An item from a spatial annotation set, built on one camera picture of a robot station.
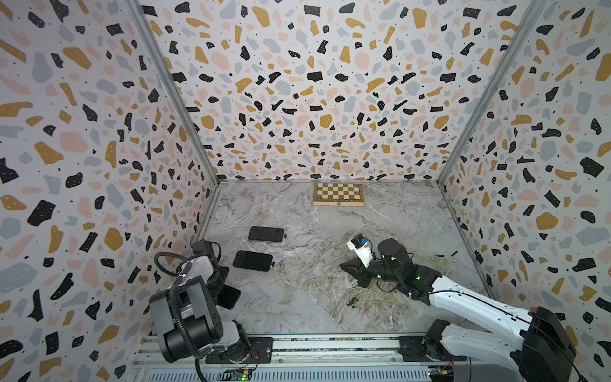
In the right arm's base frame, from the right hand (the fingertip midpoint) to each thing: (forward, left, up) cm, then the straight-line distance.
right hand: (344, 267), depth 76 cm
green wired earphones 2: (-4, -5, -15) cm, 17 cm away
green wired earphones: (+12, -38, -17) cm, 43 cm away
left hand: (-1, +45, -14) cm, 47 cm away
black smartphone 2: (-6, +41, -14) cm, 43 cm away
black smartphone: (+15, +29, -4) cm, 33 cm away
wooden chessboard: (+43, 0, -12) cm, 45 cm away
